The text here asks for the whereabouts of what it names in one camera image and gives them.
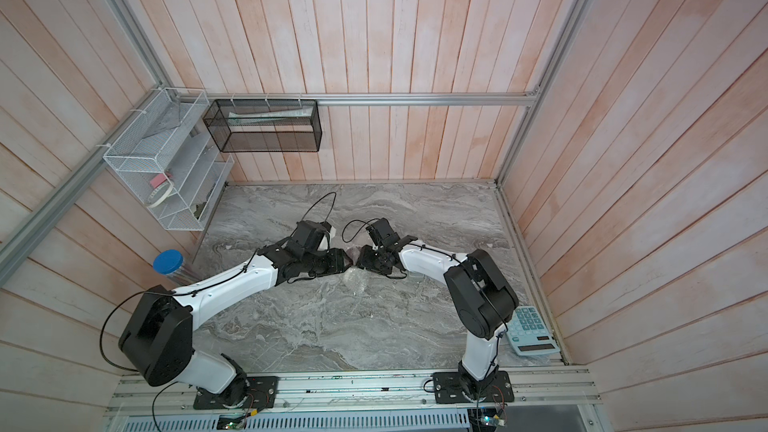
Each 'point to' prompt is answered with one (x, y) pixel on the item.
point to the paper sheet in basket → (236, 118)
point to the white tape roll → (159, 194)
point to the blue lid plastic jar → (173, 264)
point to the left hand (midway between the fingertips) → (346, 268)
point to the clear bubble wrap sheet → (360, 283)
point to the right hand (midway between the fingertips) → (361, 263)
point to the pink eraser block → (158, 180)
